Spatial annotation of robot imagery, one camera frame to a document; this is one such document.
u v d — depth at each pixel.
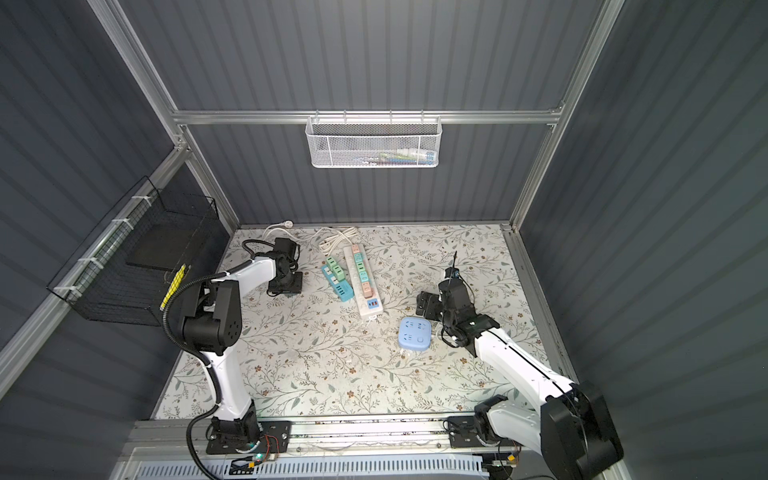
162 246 0.75
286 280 0.84
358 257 1.02
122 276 0.71
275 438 0.72
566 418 0.40
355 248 1.05
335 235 1.15
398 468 0.77
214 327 0.53
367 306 0.94
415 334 0.89
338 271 0.99
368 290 0.94
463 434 0.74
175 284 0.70
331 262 1.01
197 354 0.54
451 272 0.74
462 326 0.62
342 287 0.99
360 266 0.99
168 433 0.77
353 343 0.90
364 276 0.96
